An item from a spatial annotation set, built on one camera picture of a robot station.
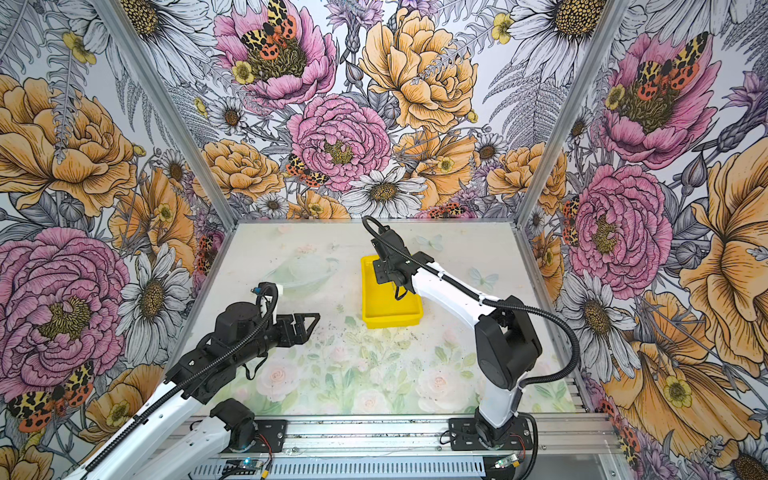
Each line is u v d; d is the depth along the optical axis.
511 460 0.71
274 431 0.75
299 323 0.66
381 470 0.78
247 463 0.71
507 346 0.47
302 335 0.66
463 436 0.74
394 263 0.67
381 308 0.92
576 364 0.44
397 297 0.74
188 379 0.47
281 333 0.65
